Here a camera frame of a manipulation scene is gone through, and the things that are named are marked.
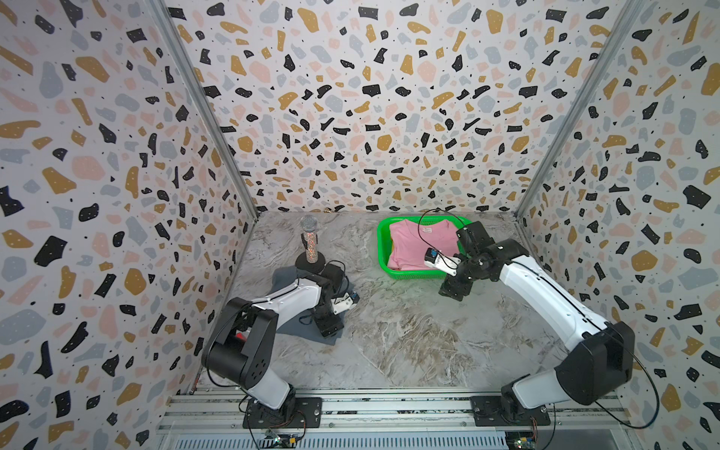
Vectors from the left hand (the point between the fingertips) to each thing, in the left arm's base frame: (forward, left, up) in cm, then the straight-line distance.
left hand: (329, 320), depth 90 cm
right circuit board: (-32, -51, -2) cm, 60 cm away
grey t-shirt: (+18, +19, -2) cm, 27 cm away
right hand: (+6, -36, +15) cm, 39 cm away
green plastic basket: (+32, -18, +2) cm, 37 cm away
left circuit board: (-31, +10, -1) cm, 33 cm away
